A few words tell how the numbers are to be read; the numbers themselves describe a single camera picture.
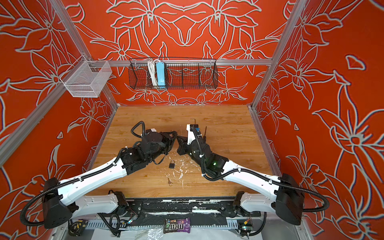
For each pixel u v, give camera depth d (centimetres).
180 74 98
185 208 74
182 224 68
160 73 90
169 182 81
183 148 62
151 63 87
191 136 62
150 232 68
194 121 110
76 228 66
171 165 87
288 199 39
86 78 92
